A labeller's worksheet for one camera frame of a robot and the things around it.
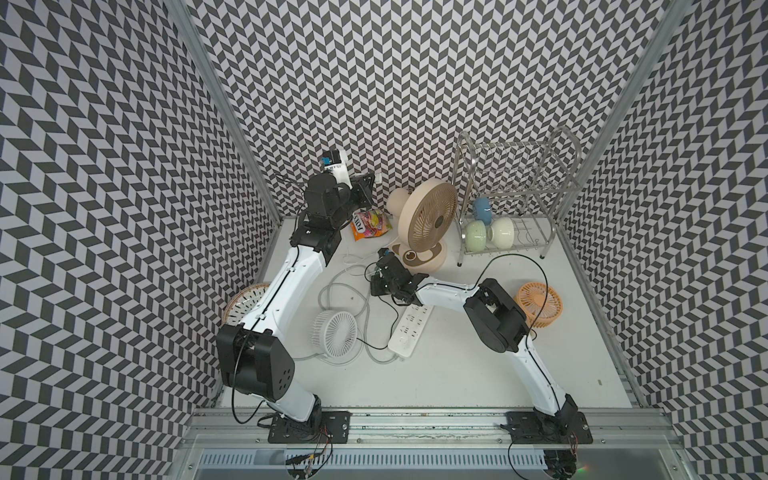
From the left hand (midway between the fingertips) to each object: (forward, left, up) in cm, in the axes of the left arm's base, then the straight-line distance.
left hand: (373, 176), depth 74 cm
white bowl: (+5, -41, -27) cm, 49 cm away
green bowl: (+3, -31, -27) cm, 41 cm away
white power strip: (-24, -9, -37) cm, 45 cm away
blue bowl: (+15, -36, -26) cm, 47 cm away
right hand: (-7, +3, -39) cm, 40 cm away
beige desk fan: (0, -14, -13) cm, 20 cm away
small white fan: (-29, +11, -30) cm, 43 cm away
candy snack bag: (+19, +6, -37) cm, 42 cm away
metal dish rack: (+14, -43, -19) cm, 49 cm away
